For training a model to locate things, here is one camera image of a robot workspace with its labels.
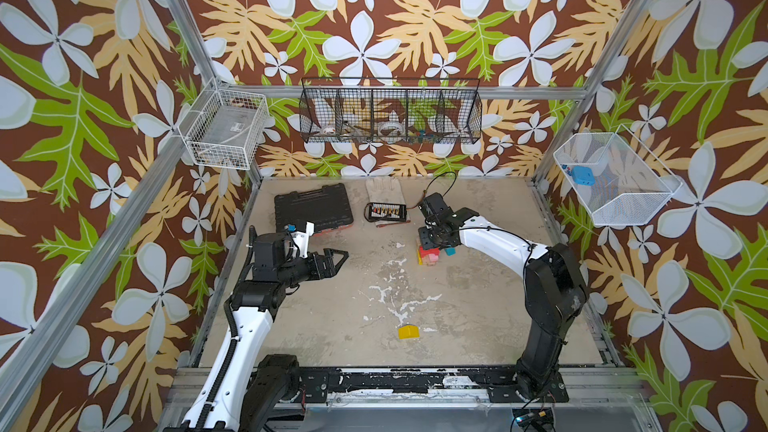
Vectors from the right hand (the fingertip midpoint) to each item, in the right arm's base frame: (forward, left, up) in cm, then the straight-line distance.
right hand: (425, 237), depth 93 cm
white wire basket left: (+22, +59, +26) cm, 68 cm away
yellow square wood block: (-5, +2, -6) cm, 8 cm away
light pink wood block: (-5, -2, -4) cm, 7 cm away
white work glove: (+27, +13, -7) cm, 30 cm away
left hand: (-12, +26, +12) cm, 31 cm away
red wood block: (-4, 0, -3) cm, 5 cm away
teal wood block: (-1, -9, -8) cm, 12 cm away
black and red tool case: (+16, +34, -5) cm, 37 cm away
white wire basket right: (+7, -52, +19) cm, 56 cm away
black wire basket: (+35, +10, +23) cm, 43 cm away
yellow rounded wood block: (-27, +7, -7) cm, 29 cm away
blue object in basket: (+10, -46, +17) cm, 50 cm away
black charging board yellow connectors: (+15, +10, -6) cm, 19 cm away
